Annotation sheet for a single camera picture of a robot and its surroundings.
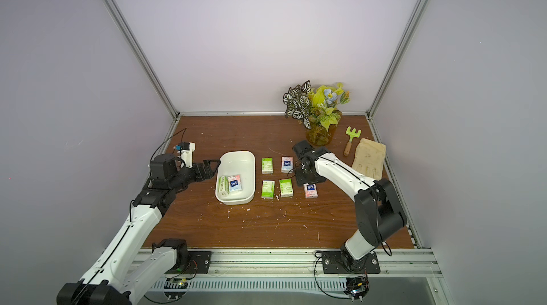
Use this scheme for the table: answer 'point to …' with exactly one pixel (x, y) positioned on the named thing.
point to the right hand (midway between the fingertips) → (308, 176)
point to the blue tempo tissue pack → (235, 183)
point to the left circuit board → (175, 288)
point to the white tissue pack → (286, 187)
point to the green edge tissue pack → (223, 186)
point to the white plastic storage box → (238, 162)
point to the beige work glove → (370, 158)
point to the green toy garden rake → (350, 134)
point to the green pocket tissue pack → (267, 165)
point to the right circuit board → (357, 287)
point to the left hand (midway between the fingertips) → (214, 162)
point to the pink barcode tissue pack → (310, 190)
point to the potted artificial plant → (316, 107)
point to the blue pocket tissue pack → (286, 164)
